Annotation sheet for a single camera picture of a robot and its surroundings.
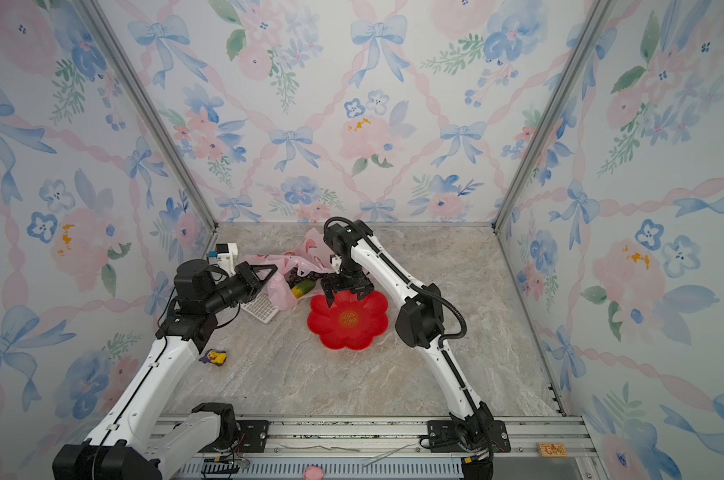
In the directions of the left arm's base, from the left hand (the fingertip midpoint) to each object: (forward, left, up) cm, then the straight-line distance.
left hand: (277, 264), depth 73 cm
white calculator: (+3, +11, -26) cm, 29 cm away
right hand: (+1, -15, -17) cm, 23 cm away
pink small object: (-40, -10, -26) cm, 49 cm away
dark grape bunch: (+2, -2, -8) cm, 8 cm away
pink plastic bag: (+12, -5, -10) cm, 17 cm away
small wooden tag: (-35, -67, -27) cm, 80 cm away
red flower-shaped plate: (-1, -17, -28) cm, 33 cm away
